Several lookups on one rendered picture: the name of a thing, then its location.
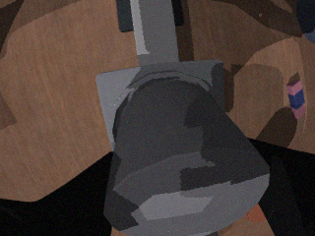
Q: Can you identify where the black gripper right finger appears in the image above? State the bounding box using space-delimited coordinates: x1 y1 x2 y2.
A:
248 138 315 236

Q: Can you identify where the orange-brown cylinder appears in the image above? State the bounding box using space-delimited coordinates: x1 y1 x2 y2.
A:
247 204 267 223

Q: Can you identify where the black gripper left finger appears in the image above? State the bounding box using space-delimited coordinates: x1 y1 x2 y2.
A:
0 152 114 236

